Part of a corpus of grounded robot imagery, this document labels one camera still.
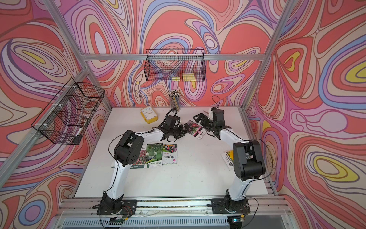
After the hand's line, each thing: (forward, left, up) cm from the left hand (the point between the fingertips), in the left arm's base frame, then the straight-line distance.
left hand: (191, 132), depth 98 cm
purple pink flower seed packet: (+4, -6, -5) cm, 9 cm away
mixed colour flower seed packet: (-14, +14, -5) cm, 21 cm away
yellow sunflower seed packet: (-16, -24, -4) cm, 29 cm away
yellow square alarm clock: (+19, +33, -2) cm, 38 cm away
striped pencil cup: (+24, +12, +8) cm, 28 cm away
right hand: (+2, -4, +8) cm, 9 cm away
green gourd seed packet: (-14, +25, -6) cm, 29 cm away
